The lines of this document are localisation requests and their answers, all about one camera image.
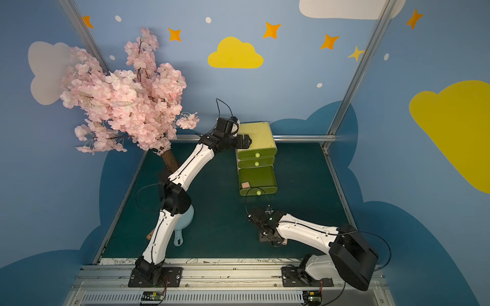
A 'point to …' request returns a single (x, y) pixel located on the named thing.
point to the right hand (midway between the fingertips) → (270, 232)
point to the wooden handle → (150, 235)
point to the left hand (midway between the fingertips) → (244, 138)
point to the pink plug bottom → (246, 185)
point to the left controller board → (154, 296)
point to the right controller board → (312, 297)
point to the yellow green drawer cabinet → (255, 165)
